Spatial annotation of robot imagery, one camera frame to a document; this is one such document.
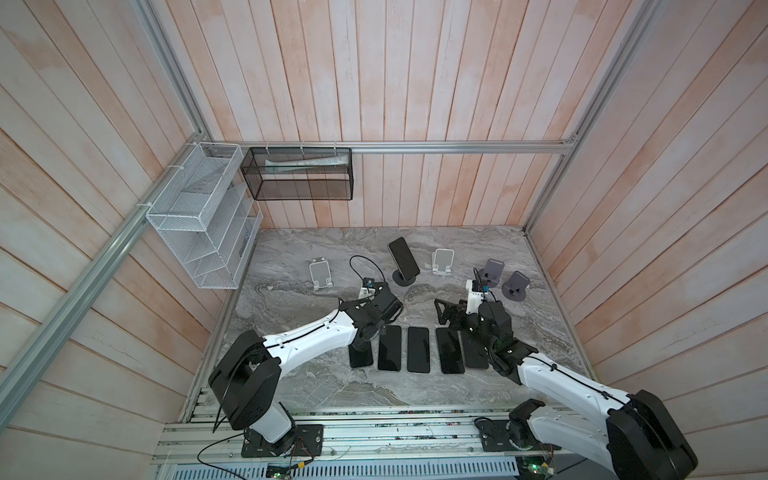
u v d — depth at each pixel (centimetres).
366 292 76
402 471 70
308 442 73
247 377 43
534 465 71
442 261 107
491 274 101
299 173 106
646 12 69
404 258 100
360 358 86
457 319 74
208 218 73
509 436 72
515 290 98
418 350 89
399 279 102
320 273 103
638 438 40
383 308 65
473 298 74
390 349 101
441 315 77
